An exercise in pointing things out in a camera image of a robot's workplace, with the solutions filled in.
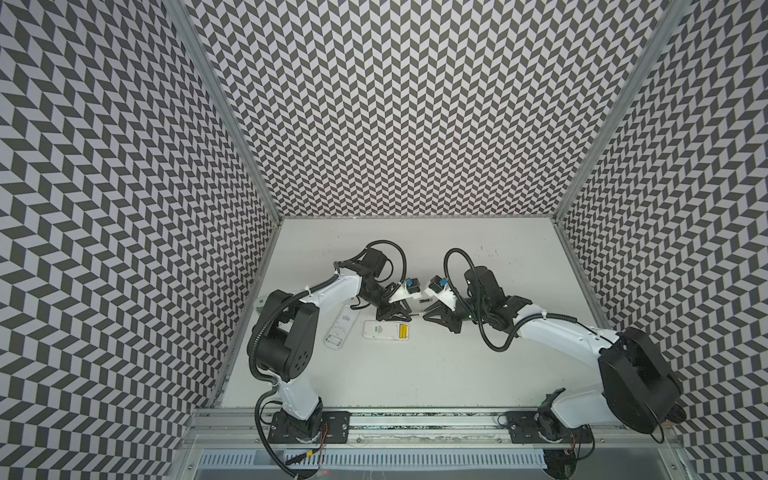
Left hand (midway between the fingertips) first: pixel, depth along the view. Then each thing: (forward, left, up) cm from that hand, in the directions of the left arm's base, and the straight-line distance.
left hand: (406, 312), depth 85 cm
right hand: (-4, -6, +2) cm, 7 cm away
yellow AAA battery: (-3, +1, -7) cm, 7 cm away
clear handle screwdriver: (-3, -4, +5) cm, 8 cm away
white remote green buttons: (-2, +7, -7) cm, 10 cm away
